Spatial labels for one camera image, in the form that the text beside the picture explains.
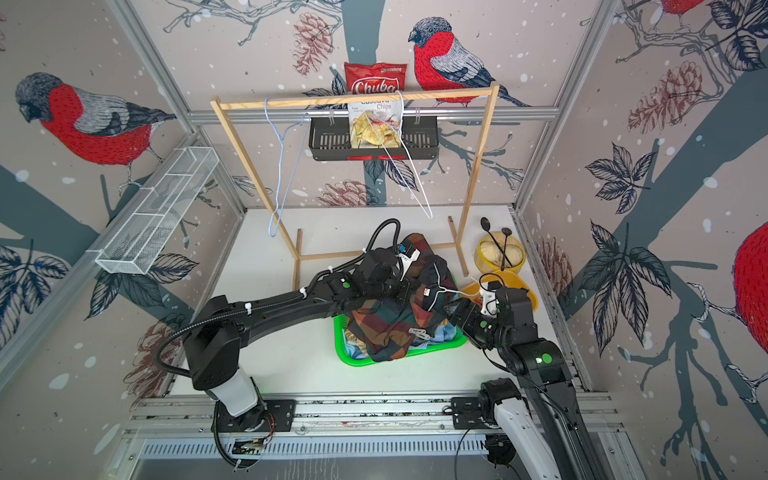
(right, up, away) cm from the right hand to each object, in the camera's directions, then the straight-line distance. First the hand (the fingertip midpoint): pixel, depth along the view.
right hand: (447, 310), depth 71 cm
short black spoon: (+28, +19, +35) cm, 49 cm away
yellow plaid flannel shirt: (-24, -9, +6) cm, 27 cm away
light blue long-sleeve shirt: (+1, -10, +12) cm, 15 cm away
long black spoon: (+20, +22, +34) cm, 45 cm away
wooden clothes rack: (-50, +14, +35) cm, 63 cm away
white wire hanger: (-51, +49, +36) cm, 80 cm away
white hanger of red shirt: (+1, +3, +7) cm, 8 cm away
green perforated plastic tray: (-28, -6, +10) cm, 30 cm away
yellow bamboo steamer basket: (+19, +11, +28) cm, 36 cm away
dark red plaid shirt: (-14, -3, +2) cm, 14 cm away
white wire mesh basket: (-77, +16, 0) cm, 78 cm away
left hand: (-5, +6, +6) cm, 10 cm away
